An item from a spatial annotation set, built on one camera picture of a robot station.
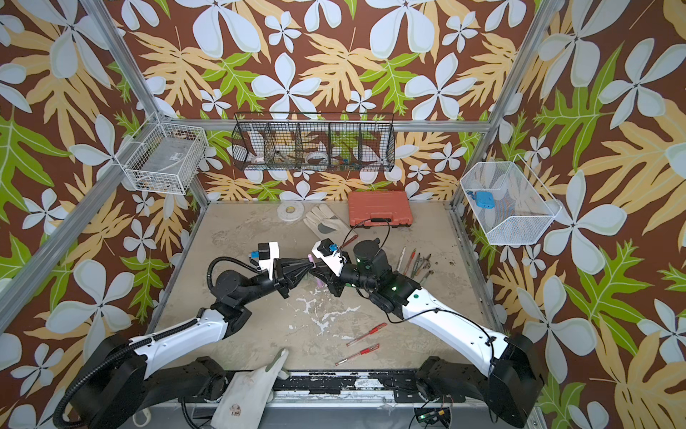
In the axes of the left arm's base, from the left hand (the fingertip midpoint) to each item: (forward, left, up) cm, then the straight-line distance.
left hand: (312, 261), depth 67 cm
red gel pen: (-8, -17, -29) cm, 35 cm away
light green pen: (+14, -41, -30) cm, 52 cm away
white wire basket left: (+35, +50, +5) cm, 62 cm away
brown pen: (+15, -37, -29) cm, 49 cm away
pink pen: (-5, -2, -3) cm, 6 cm away
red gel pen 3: (+21, -35, -29) cm, 50 cm away
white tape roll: (+44, +15, -29) cm, 55 cm away
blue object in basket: (+26, -54, -4) cm, 60 cm away
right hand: (0, +1, -4) cm, 4 cm away
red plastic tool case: (+45, -24, -27) cm, 58 cm away
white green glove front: (-27, +18, -25) cm, 41 cm away
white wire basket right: (+24, -62, -3) cm, 66 cm away
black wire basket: (+50, +5, +2) cm, 51 cm away
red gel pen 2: (-15, -14, -29) cm, 35 cm away
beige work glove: (+35, -2, -28) cm, 45 cm away
